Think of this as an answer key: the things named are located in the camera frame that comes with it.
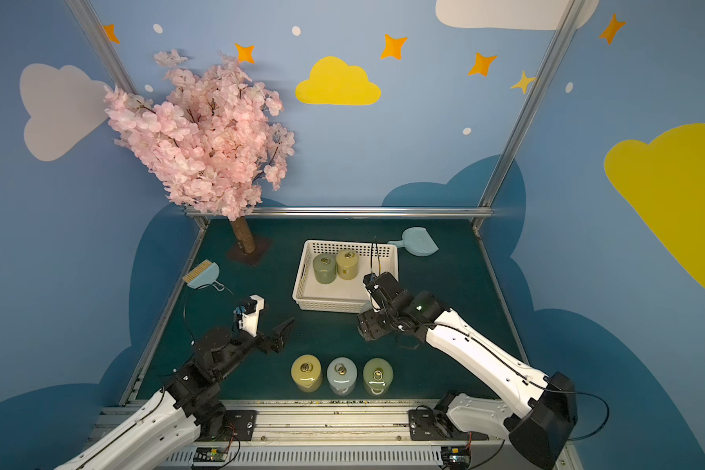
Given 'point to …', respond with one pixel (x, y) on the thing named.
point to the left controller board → (211, 454)
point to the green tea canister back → (325, 268)
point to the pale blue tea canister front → (342, 375)
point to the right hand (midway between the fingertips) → (377, 315)
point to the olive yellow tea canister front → (306, 372)
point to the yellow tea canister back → (348, 264)
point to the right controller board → (455, 456)
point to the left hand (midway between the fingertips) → (279, 309)
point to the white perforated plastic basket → (350, 297)
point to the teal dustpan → (417, 242)
